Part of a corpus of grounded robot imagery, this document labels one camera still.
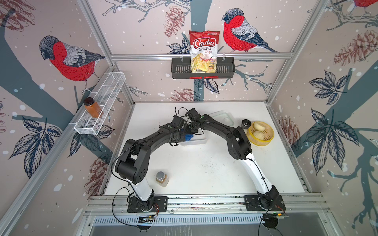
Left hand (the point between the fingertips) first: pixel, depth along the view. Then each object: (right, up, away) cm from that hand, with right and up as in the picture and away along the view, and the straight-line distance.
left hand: (183, 135), depth 94 cm
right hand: (0, +1, +8) cm, 8 cm away
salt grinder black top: (+40, +7, -1) cm, 41 cm away
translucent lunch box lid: (+30, +11, +18) cm, 37 cm away
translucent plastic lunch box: (+10, -2, -3) cm, 11 cm away
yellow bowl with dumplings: (+51, +1, +1) cm, 51 cm away
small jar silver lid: (-10, -18, -21) cm, 29 cm away
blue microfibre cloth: (+3, -1, +1) cm, 4 cm away
